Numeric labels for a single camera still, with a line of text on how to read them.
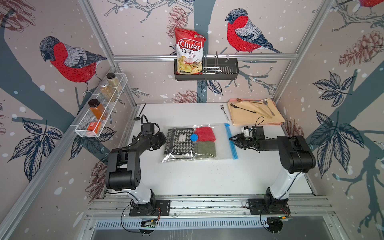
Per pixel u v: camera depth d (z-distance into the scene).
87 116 0.68
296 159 0.50
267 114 1.14
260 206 0.73
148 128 0.76
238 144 0.90
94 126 0.66
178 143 0.93
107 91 0.75
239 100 1.22
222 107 1.18
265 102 1.21
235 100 1.23
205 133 1.00
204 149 0.90
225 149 0.93
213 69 0.95
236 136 0.92
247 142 0.86
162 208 0.73
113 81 0.80
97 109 0.66
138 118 1.13
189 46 0.78
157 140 0.83
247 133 0.92
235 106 1.18
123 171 0.46
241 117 1.13
